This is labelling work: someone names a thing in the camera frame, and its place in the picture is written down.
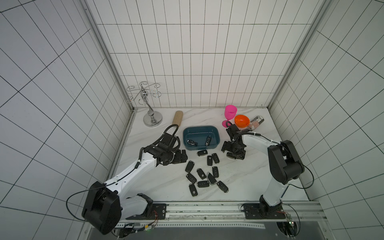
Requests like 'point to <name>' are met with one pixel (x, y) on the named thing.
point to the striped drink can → (255, 122)
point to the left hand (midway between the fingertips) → (178, 161)
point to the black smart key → (189, 166)
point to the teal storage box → (197, 137)
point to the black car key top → (202, 153)
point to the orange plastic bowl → (241, 121)
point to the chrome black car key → (192, 142)
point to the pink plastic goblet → (230, 111)
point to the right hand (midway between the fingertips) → (229, 150)
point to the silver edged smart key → (211, 179)
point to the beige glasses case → (178, 118)
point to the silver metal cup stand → (153, 118)
